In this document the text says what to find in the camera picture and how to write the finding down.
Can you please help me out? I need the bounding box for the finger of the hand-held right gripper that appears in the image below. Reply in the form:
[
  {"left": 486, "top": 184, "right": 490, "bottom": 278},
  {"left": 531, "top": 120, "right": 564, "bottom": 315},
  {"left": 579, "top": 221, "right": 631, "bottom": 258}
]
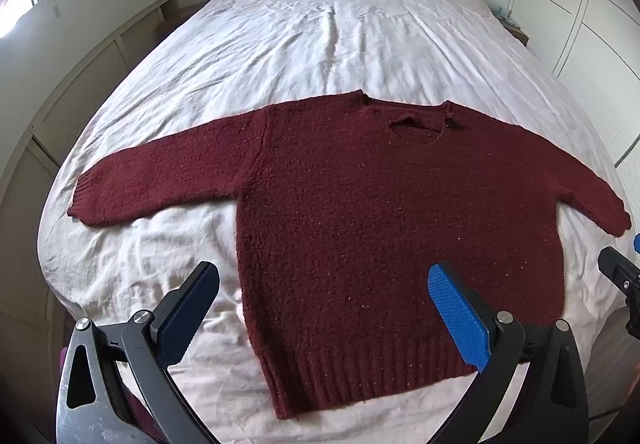
[{"left": 597, "top": 233, "right": 640, "bottom": 325}]

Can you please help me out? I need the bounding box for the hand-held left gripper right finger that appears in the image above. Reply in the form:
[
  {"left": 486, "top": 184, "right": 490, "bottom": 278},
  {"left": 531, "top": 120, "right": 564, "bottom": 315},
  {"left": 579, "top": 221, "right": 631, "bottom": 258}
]
[{"left": 425, "top": 262, "right": 592, "bottom": 444}]

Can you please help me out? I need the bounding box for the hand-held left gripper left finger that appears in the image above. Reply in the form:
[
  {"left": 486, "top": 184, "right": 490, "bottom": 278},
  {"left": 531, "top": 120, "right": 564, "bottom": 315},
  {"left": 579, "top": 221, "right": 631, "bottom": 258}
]
[{"left": 56, "top": 261, "right": 221, "bottom": 444}]

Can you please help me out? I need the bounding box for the dark red knitted sweater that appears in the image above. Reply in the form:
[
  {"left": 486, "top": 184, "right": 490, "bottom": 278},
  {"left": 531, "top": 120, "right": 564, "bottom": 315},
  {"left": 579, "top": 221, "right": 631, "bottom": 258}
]
[{"left": 67, "top": 90, "right": 632, "bottom": 421}]

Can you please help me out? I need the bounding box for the wooden nightstand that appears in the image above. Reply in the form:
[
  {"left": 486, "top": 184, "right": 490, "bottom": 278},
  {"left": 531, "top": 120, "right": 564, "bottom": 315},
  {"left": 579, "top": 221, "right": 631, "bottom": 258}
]
[{"left": 492, "top": 6, "right": 530, "bottom": 47}]

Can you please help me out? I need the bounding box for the bed with white sheet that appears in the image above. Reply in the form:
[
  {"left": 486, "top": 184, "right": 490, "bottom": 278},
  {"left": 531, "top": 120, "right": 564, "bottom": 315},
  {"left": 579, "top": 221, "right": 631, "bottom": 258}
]
[{"left": 37, "top": 0, "right": 640, "bottom": 444}]

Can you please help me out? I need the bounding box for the beige low wall cabinet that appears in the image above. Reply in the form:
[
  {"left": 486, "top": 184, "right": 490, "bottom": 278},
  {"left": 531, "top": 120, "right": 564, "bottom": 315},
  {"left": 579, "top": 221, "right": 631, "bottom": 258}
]
[{"left": 0, "top": 0, "right": 181, "bottom": 325}]

